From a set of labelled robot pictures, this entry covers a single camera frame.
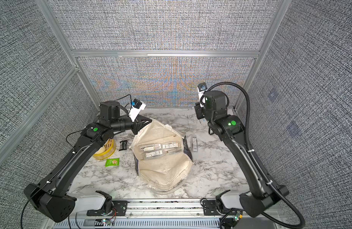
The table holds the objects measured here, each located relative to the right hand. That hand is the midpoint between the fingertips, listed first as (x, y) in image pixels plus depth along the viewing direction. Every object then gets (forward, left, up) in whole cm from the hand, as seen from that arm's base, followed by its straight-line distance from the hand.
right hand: (204, 97), depth 65 cm
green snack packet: (-14, +53, -41) cm, 68 cm away
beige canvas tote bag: (-15, +20, -40) cm, 47 cm away
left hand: (-6, +24, -8) cm, 26 cm away
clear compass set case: (-1, 0, -42) cm, 42 cm away
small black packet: (-3, +48, -40) cm, 63 cm away
